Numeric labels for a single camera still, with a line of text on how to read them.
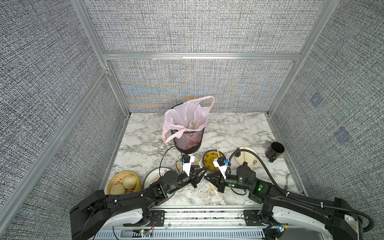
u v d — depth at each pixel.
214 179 0.68
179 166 0.64
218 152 0.95
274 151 0.92
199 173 0.70
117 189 0.78
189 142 0.86
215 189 0.69
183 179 0.64
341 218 0.43
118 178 0.84
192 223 0.73
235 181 0.62
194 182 0.63
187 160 0.63
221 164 0.63
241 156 0.95
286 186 0.83
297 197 0.50
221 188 0.63
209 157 0.94
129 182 0.78
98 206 0.46
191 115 0.92
